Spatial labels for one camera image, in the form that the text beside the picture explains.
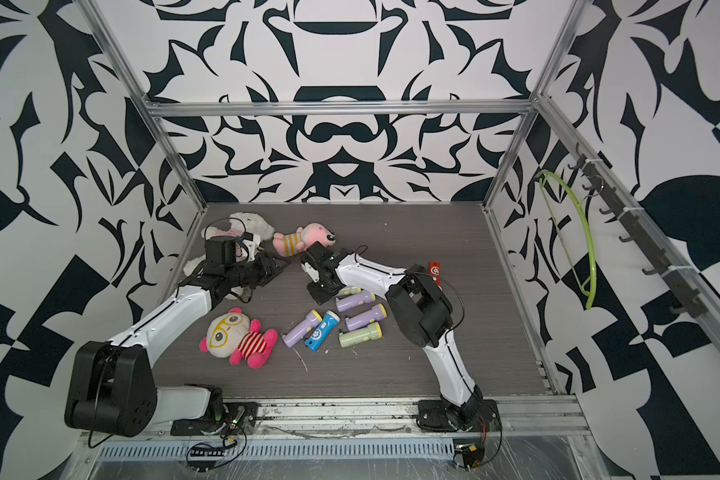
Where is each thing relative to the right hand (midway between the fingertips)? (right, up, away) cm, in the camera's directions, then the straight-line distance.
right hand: (319, 289), depth 94 cm
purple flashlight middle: (+14, -8, -5) cm, 17 cm away
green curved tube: (+64, +3, -27) cm, 69 cm away
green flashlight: (+9, 0, -2) cm, 9 cm away
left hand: (-8, +10, -9) cm, 16 cm away
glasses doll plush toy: (-21, -10, -14) cm, 26 cm away
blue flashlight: (+2, -10, -9) cm, 14 cm away
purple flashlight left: (-5, -11, -9) cm, 15 cm away
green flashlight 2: (+16, -10, -9) cm, 21 cm away
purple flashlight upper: (+9, -4, -2) cm, 10 cm away
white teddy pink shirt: (-25, +18, +8) cm, 32 cm away
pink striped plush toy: (-7, +15, +7) cm, 18 cm away
